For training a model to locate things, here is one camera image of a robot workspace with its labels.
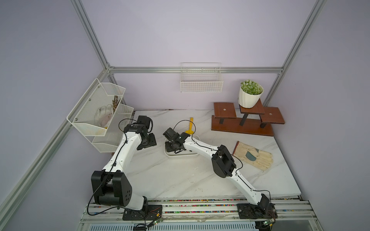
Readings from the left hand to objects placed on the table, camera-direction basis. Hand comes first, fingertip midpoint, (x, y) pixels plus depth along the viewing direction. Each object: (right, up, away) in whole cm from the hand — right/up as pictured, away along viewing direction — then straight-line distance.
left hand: (148, 146), depth 83 cm
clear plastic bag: (-23, +18, -5) cm, 30 cm away
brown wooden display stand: (+77, +16, +27) cm, 83 cm away
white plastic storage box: (+21, -6, +8) cm, 23 cm away
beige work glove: (+71, -10, +10) cm, 72 cm away
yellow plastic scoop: (+25, +7, +25) cm, 36 cm away
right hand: (+11, -4, +15) cm, 19 cm away
